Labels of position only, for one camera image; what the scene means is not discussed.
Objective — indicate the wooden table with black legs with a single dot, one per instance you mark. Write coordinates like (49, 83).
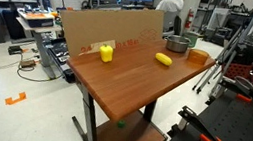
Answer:
(131, 81)

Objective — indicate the yellow bell pepper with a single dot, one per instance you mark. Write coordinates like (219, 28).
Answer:
(106, 54)

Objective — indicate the brown cardboard board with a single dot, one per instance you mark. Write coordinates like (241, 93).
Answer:
(106, 27)

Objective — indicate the small green block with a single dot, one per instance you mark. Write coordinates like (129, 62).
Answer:
(121, 124)

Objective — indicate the silver metal pot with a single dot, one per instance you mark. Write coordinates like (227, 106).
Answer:
(177, 44)

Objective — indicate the grey office chair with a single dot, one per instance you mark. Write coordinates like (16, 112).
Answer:
(170, 21)

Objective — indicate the translucent orange cup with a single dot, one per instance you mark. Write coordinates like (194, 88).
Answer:
(198, 57)

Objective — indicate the green bucket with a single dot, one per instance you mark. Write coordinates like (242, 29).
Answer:
(192, 39)

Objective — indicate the person in white shirt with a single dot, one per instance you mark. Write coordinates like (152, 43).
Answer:
(172, 3)

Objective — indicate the red fire extinguisher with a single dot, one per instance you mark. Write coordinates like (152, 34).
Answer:
(189, 20)

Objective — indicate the grey side desk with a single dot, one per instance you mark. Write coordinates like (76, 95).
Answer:
(41, 39)

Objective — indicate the white tray with orange item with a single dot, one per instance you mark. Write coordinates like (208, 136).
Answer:
(36, 19)

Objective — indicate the red plastic basket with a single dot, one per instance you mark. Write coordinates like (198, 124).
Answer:
(238, 71)

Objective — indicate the grey metal tripod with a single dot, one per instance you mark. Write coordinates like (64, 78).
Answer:
(235, 43)

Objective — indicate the black perforated breadboard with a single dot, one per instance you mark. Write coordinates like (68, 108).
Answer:
(226, 122)

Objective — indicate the black power adapter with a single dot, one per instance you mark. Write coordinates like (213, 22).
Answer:
(15, 50)

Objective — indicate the orange floor tape marker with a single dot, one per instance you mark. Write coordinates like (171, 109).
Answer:
(14, 99)

